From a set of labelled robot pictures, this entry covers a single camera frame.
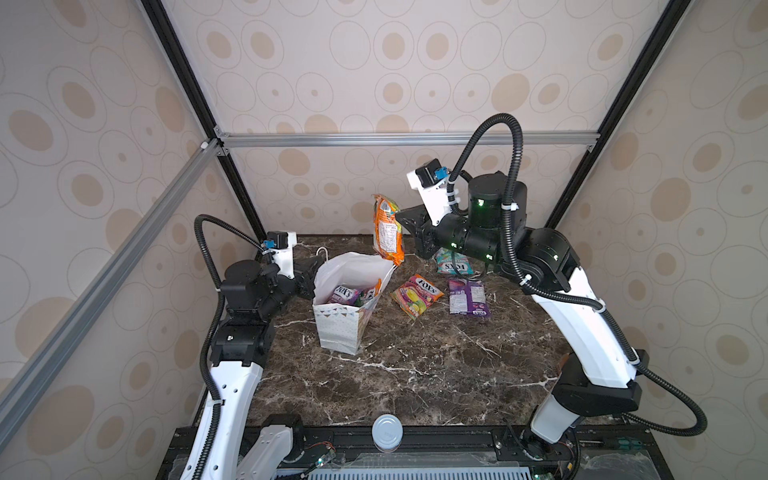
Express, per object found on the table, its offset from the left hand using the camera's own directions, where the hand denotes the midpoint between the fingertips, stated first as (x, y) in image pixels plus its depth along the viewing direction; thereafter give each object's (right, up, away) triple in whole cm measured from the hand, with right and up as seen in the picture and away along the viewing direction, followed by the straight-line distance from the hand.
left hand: (326, 256), depth 64 cm
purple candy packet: (+39, -13, +33) cm, 53 cm away
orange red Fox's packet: (+23, -12, +35) cm, 43 cm away
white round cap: (+13, -42, +7) cm, 45 cm away
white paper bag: (+1, -18, +13) cm, 22 cm away
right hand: (+15, +7, -11) cm, 20 cm away
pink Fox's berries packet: (+1, -11, +21) cm, 23 cm away
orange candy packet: (+10, -9, +28) cm, 31 cm away
